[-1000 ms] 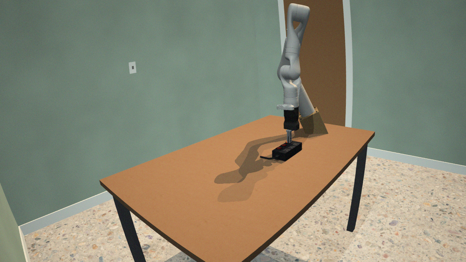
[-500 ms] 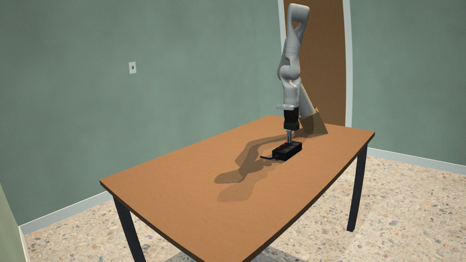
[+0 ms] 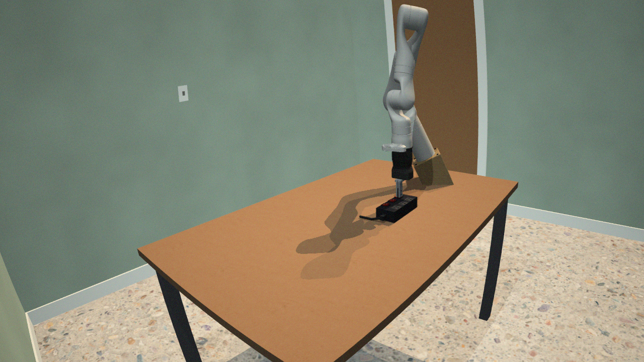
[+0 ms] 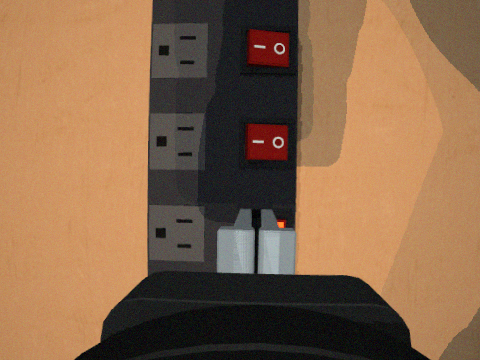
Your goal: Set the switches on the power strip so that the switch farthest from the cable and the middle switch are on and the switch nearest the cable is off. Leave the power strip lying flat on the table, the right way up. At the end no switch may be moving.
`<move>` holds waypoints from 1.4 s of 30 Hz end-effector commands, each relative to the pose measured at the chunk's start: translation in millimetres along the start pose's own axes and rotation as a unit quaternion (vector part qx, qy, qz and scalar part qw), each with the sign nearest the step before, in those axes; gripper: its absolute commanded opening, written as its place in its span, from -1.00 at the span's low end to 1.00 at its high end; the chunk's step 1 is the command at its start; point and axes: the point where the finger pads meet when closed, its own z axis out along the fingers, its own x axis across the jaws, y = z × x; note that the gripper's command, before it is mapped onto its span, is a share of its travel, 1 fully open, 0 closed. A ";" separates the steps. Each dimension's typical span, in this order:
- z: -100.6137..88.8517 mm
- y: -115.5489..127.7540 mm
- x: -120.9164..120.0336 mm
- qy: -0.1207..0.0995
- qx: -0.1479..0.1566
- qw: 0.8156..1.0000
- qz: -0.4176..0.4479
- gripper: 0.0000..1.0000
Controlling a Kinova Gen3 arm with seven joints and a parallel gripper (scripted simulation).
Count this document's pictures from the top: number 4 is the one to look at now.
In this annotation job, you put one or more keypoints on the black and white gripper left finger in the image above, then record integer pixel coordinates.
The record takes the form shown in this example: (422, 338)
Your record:
(236, 244)

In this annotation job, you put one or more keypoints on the black power strip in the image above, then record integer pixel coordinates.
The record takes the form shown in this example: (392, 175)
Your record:
(222, 131)

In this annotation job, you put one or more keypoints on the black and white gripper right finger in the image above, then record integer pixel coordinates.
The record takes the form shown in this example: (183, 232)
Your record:
(275, 246)

